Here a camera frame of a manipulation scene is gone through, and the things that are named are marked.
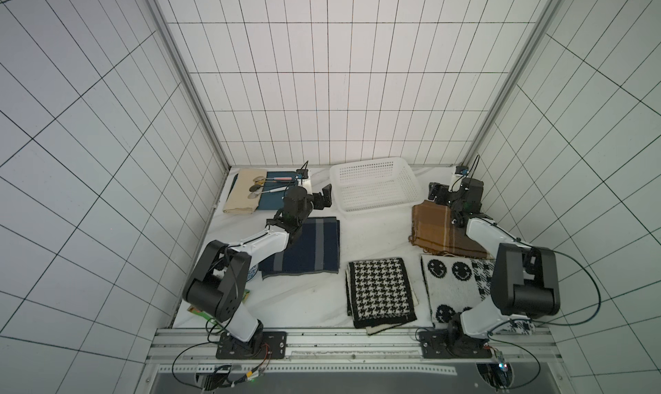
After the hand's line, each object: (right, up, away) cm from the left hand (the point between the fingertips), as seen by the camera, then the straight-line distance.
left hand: (318, 188), depth 90 cm
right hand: (+42, +3, +3) cm, 42 cm away
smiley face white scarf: (+45, -32, -9) cm, 56 cm away
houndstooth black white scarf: (+20, -34, -11) cm, 41 cm away
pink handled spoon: (-28, +4, +24) cm, 37 cm away
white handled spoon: (-27, -2, +19) cm, 33 cm away
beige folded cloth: (-35, -6, +17) cm, 39 cm away
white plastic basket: (+23, +2, +22) cm, 32 cm away
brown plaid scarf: (+43, -16, +4) cm, 46 cm away
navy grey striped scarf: (-1, -22, +1) cm, 22 cm away
